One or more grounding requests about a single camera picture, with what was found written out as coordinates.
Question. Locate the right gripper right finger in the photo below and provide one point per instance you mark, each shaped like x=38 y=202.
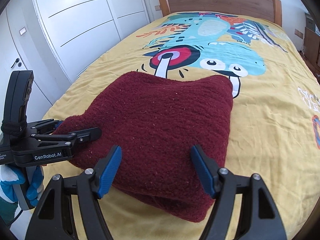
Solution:
x=259 y=217

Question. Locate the white door with handle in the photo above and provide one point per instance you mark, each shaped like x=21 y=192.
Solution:
x=25 y=47

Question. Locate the dark red knit sweater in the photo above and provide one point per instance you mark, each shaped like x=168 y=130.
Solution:
x=156 y=122

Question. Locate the wooden headboard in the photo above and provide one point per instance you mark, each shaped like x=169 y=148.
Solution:
x=270 y=10

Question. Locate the green sleeve left forearm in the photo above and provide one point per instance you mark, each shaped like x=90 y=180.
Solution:
x=7 y=210

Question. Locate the wooden drawer chest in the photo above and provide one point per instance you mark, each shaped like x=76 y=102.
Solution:
x=311 y=41

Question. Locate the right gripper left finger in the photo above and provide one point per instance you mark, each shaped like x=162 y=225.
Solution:
x=53 y=217

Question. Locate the blue white gloved left hand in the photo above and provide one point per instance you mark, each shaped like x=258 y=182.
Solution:
x=11 y=176

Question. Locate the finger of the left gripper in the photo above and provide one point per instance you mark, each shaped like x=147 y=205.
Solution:
x=47 y=126
x=60 y=141

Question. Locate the yellow cartoon print duvet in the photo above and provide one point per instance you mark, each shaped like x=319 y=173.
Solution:
x=274 y=124

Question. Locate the white wardrobe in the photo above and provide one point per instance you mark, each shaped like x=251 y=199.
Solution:
x=80 y=31

